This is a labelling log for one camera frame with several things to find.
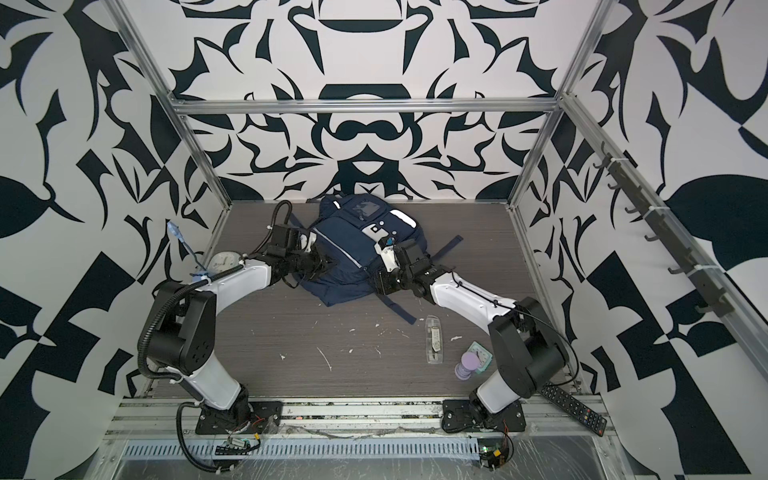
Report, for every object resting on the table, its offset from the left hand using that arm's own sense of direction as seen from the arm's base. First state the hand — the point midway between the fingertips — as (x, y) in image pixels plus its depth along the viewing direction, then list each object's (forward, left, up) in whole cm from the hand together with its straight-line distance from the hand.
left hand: (341, 255), depth 89 cm
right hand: (-7, -10, -1) cm, 12 cm away
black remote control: (-41, -60, -12) cm, 74 cm away
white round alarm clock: (+5, +40, -9) cm, 42 cm away
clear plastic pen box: (-22, -26, -11) cm, 36 cm away
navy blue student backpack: (+15, -3, -4) cm, 16 cm away
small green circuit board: (-48, -36, -14) cm, 62 cm away
